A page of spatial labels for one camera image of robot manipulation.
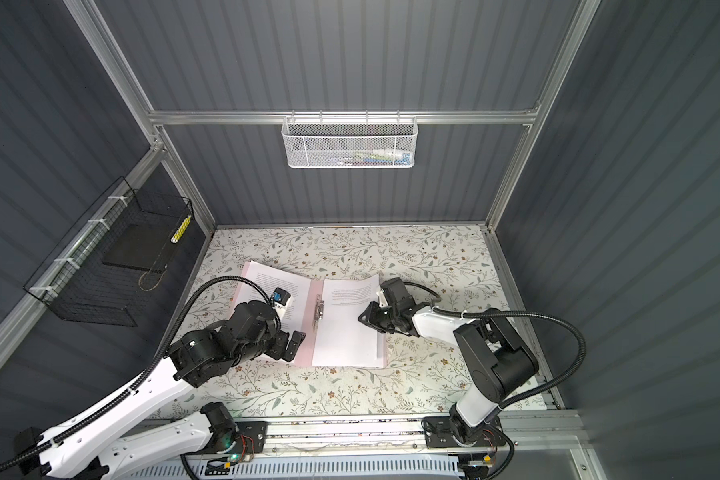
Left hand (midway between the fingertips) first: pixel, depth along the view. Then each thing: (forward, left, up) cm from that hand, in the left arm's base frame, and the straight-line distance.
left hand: (290, 328), depth 73 cm
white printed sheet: (+23, +11, -11) cm, 28 cm away
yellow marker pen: (+26, +31, +10) cm, 42 cm away
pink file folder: (+13, -7, -16) cm, 22 cm away
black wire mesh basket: (+17, +43, +10) cm, 48 cm away
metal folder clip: (+14, -4, -17) cm, 23 cm away
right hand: (+8, -19, -14) cm, 25 cm away
